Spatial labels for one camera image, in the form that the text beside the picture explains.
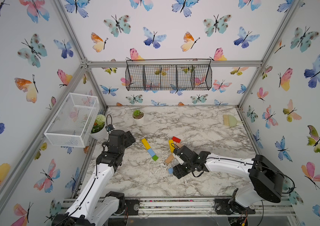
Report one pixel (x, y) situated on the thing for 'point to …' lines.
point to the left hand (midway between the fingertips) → (126, 135)
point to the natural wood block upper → (178, 144)
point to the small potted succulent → (138, 116)
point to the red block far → (176, 139)
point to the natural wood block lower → (169, 158)
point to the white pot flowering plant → (99, 129)
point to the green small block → (155, 157)
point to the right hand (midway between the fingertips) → (178, 170)
